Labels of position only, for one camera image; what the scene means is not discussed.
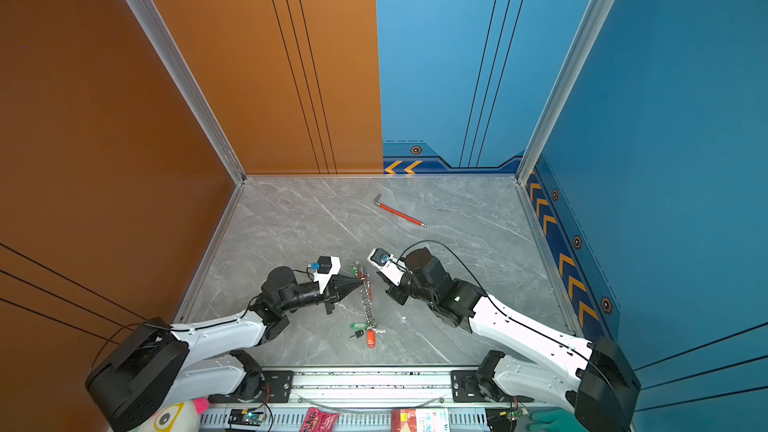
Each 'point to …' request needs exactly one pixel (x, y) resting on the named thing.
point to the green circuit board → (245, 417)
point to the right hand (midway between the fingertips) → (379, 269)
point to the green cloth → (561, 420)
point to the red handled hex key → (376, 202)
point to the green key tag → (358, 326)
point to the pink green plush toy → (182, 416)
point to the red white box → (420, 420)
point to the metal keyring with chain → (359, 271)
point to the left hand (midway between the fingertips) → (361, 280)
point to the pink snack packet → (319, 421)
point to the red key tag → (371, 339)
